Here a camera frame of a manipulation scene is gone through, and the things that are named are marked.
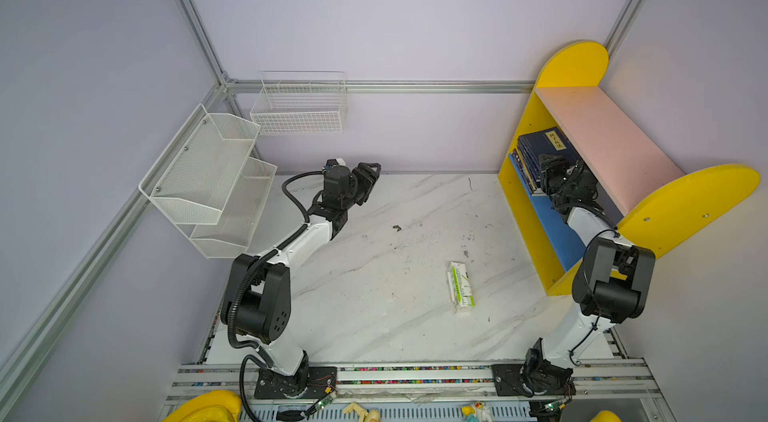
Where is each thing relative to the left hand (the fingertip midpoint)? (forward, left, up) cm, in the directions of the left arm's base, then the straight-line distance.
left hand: (379, 171), depth 85 cm
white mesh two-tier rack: (-7, +45, +3) cm, 46 cm away
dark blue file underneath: (+15, -51, -3) cm, 53 cm away
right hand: (+6, -49, +1) cm, 49 cm away
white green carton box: (-25, -24, -22) cm, 41 cm away
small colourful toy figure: (-55, -24, -23) cm, 65 cm away
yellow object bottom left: (-54, +37, -23) cm, 70 cm away
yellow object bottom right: (-56, -54, -23) cm, 81 cm away
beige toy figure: (-56, +3, -25) cm, 61 cm away
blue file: (+14, -59, -1) cm, 60 cm away
